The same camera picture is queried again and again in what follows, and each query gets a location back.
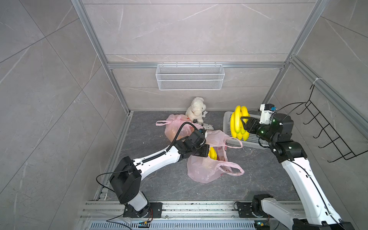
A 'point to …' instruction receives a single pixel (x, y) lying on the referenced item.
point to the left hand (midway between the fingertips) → (211, 149)
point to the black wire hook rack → (346, 152)
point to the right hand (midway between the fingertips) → (246, 118)
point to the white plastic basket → (253, 140)
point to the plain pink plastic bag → (204, 169)
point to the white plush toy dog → (195, 111)
